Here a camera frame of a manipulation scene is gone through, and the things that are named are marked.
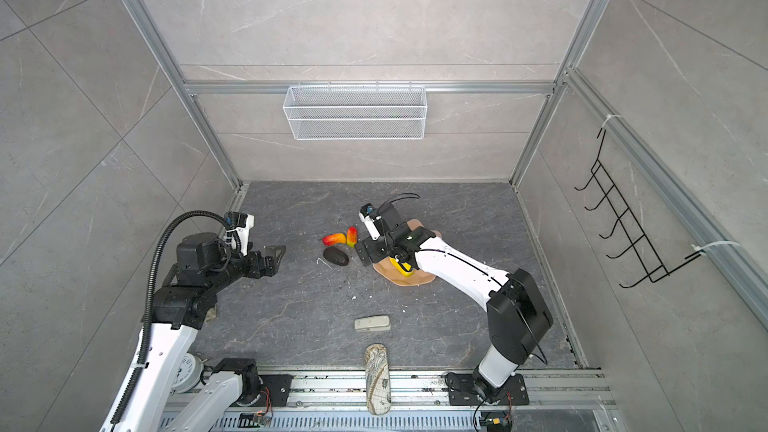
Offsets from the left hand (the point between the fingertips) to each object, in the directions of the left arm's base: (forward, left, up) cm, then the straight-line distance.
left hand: (265, 239), depth 72 cm
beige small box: (-14, -26, -23) cm, 37 cm away
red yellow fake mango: (+16, -19, -23) cm, 34 cm away
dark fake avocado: (+8, -14, -23) cm, 28 cm away
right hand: (+6, -26, -11) cm, 29 cm away
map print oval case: (-30, -27, -22) cm, 46 cm away
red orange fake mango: (+15, -12, -24) cm, 31 cm away
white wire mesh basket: (+48, -21, +4) cm, 53 cm away
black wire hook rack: (-11, -86, +6) cm, 87 cm away
